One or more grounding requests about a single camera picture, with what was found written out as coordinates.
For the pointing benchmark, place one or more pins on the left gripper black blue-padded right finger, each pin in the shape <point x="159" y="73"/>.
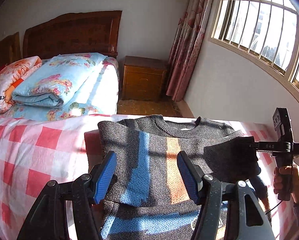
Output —
<point x="245" y="217"/>

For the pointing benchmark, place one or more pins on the person's right hand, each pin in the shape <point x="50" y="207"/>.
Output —
<point x="278" y="180"/>

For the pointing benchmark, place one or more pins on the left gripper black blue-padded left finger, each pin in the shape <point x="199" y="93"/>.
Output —
<point x="47" y="217"/>

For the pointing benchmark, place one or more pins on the dark grey striped knit sweater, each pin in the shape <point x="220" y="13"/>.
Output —
<point x="147" y="198"/>

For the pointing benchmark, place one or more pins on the barred arched window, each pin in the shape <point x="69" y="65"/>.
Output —
<point x="267" y="30"/>

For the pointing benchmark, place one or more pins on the orange pink floral folded quilt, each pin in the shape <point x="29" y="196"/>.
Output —
<point x="12" y="76"/>

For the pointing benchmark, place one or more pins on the pink floral curtain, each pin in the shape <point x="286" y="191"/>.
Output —
<point x="186" y="47"/>

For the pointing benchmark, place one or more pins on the dark wooden headboard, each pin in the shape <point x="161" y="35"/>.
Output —
<point x="9" y="50"/>
<point x="84" y="32"/>

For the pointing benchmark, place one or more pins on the pink red checkered bed sheet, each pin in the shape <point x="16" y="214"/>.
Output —
<point x="35" y="152"/>

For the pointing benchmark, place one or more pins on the brown wooden nightstand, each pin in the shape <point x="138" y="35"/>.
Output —
<point x="143" y="78"/>

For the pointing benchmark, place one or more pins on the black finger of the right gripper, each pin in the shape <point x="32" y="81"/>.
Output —
<point x="265" y="146"/>

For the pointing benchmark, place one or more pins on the light blue floral folded quilt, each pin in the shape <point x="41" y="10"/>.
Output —
<point x="56" y="81"/>

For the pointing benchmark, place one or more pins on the light blue floral bed sheet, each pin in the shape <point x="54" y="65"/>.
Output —
<point x="97" y="95"/>

